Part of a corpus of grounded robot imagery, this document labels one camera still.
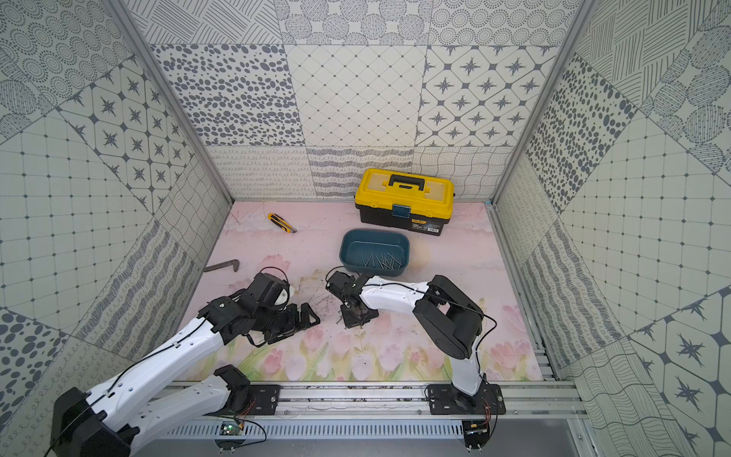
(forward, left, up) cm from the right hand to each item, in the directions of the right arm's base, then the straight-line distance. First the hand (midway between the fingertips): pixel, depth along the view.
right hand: (361, 320), depth 88 cm
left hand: (-5, +13, +13) cm, 19 cm away
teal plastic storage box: (+26, -4, +1) cm, 26 cm away
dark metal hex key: (+20, +47, +2) cm, 51 cm away
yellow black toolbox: (+37, -14, +17) cm, 43 cm away
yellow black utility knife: (+37, +32, +3) cm, 49 cm away
